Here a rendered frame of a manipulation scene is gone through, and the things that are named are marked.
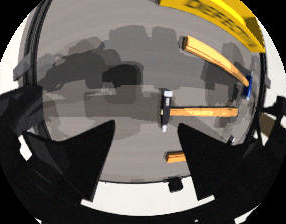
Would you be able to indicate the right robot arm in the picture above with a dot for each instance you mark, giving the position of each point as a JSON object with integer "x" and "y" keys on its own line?
{"x": 283, "y": 137}

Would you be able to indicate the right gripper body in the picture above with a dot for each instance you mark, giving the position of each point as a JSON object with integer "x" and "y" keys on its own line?
{"x": 277, "y": 132}

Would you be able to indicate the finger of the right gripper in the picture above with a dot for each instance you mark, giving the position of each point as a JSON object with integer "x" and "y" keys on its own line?
{"x": 252, "y": 138}
{"x": 271, "y": 110}

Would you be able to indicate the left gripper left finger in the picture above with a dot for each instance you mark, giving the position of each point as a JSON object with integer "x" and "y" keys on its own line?
{"x": 79, "y": 159}

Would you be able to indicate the yellow bin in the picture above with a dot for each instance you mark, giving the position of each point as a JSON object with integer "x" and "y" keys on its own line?
{"x": 224, "y": 13}

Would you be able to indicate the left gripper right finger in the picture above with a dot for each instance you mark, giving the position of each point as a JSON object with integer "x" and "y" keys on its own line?
{"x": 209, "y": 160}

